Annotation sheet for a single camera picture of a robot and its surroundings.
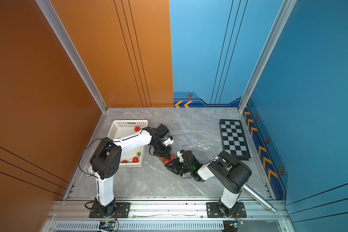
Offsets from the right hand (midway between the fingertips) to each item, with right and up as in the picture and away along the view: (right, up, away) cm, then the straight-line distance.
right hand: (165, 166), depth 85 cm
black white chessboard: (+45, +15, +12) cm, 49 cm away
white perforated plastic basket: (-37, +22, +21) cm, 47 cm away
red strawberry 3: (+3, +5, +4) cm, 7 cm away
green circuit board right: (+36, -23, -15) cm, 45 cm away
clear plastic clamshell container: (+1, +5, +2) cm, 5 cm away
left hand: (+3, +5, +4) cm, 7 cm away
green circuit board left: (-28, -26, -13) cm, 40 cm away
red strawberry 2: (-3, +3, +4) cm, 6 cm away
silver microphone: (+50, -14, -10) cm, 53 cm away
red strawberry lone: (-23, +22, +20) cm, 37 cm away
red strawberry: (0, +3, +2) cm, 3 cm away
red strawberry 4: (-19, +3, +4) cm, 20 cm away
